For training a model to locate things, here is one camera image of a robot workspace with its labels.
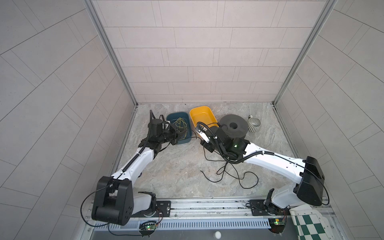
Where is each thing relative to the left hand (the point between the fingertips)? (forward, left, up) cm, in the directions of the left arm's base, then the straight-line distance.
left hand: (190, 127), depth 78 cm
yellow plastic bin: (+25, -8, -19) cm, 32 cm away
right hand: (-4, -8, -2) cm, 9 cm away
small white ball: (-44, -13, -11) cm, 47 cm away
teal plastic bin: (+20, +14, -16) cm, 29 cm away
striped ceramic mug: (+16, -43, -18) cm, 49 cm away
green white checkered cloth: (-40, -55, -18) cm, 70 cm away
